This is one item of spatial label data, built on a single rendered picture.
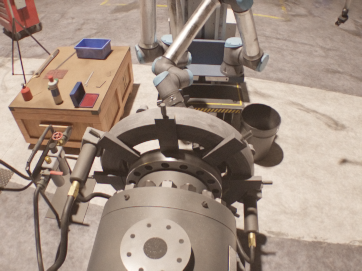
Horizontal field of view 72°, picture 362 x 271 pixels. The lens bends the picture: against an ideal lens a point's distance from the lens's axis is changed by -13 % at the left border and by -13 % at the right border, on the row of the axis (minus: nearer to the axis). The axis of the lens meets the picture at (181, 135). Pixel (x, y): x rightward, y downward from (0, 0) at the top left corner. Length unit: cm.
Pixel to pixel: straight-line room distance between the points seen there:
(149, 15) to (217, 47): 64
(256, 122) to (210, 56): 65
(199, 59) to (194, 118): 121
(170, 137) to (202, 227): 38
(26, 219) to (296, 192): 201
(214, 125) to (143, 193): 39
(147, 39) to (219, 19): 57
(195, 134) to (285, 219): 114
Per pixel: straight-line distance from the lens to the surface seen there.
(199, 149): 138
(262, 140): 210
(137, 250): 86
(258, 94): 298
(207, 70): 222
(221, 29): 221
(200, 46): 222
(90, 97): 217
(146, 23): 190
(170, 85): 132
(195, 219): 96
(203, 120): 112
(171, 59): 150
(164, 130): 110
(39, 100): 233
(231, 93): 238
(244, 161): 127
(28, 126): 251
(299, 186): 226
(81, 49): 267
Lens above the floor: 172
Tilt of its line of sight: 45 degrees down
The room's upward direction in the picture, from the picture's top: straight up
